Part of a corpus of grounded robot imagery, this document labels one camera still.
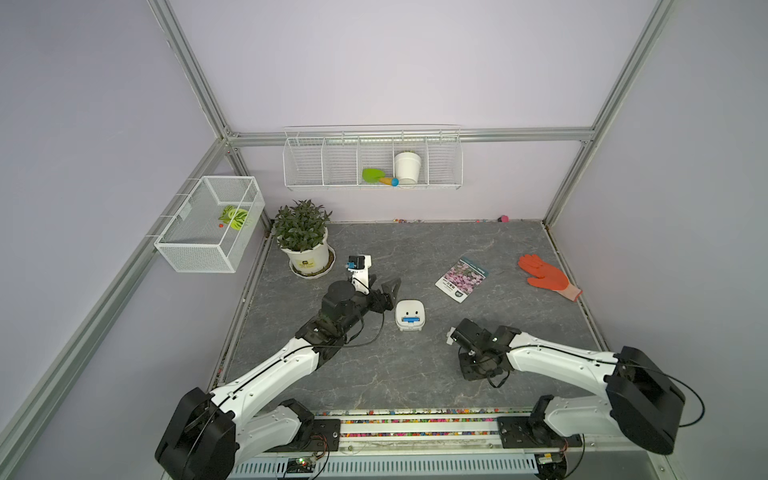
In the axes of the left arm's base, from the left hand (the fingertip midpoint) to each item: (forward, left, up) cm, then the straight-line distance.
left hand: (390, 280), depth 77 cm
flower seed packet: (+12, -25, -21) cm, 35 cm away
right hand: (-18, -21, -22) cm, 35 cm away
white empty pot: (+35, -8, +10) cm, 37 cm away
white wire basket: (+18, +49, +5) cm, 52 cm away
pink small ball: (+42, -50, -23) cm, 70 cm away
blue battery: (-2, -6, -19) cm, 20 cm away
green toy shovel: (+41, +3, +3) cm, 41 cm away
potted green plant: (+21, +26, -3) cm, 34 cm away
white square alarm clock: (-1, -6, -18) cm, 19 cm away
